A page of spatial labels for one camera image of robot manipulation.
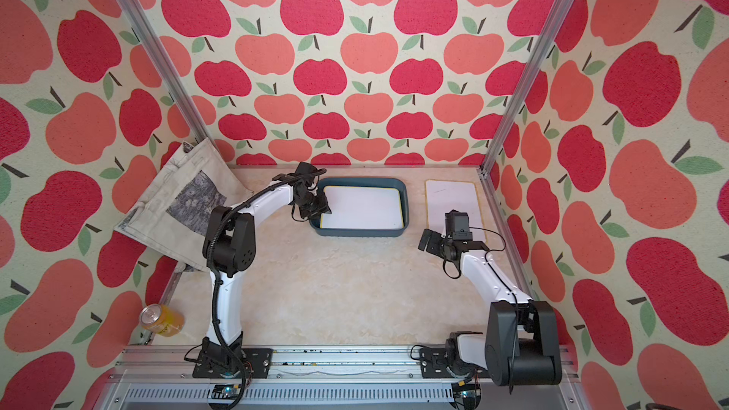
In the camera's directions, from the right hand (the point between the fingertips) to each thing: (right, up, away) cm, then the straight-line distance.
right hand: (437, 248), depth 90 cm
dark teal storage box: (-18, +22, +22) cm, 36 cm away
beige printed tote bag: (-81, +11, -7) cm, 82 cm away
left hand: (-35, +10, +10) cm, 38 cm away
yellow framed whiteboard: (+9, +16, +23) cm, 29 cm away
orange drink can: (-76, -15, -17) cm, 79 cm away
